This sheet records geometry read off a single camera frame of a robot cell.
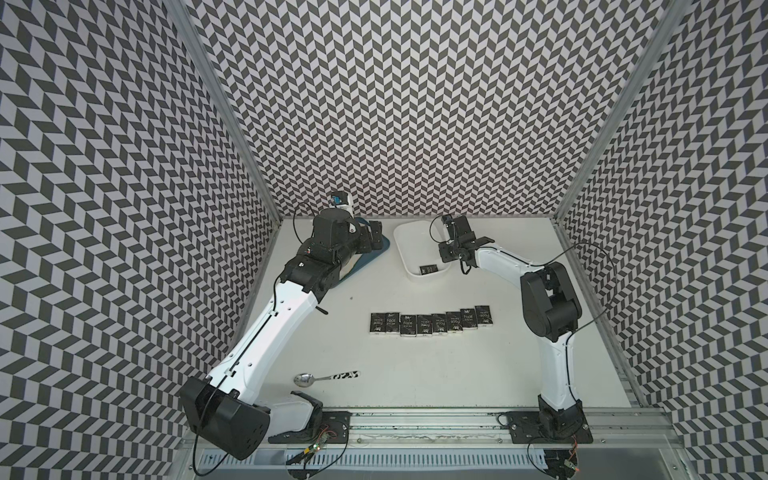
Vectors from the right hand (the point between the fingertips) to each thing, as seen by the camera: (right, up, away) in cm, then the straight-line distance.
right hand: (450, 248), depth 102 cm
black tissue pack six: (-1, -22, -13) cm, 25 cm away
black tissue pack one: (-24, -22, -13) cm, 35 cm away
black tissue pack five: (-6, -23, -13) cm, 27 cm away
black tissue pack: (+8, -21, -11) cm, 25 cm away
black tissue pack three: (-15, -23, -13) cm, 30 cm away
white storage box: (-12, +1, -2) cm, 12 cm away
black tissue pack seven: (+3, -21, -13) cm, 25 cm away
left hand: (-26, +6, -28) cm, 39 cm away
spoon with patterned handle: (-42, -34, -24) cm, 60 cm away
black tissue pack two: (-20, -22, -13) cm, 32 cm away
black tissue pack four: (-10, -23, -14) cm, 28 cm away
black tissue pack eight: (-8, -7, -1) cm, 11 cm away
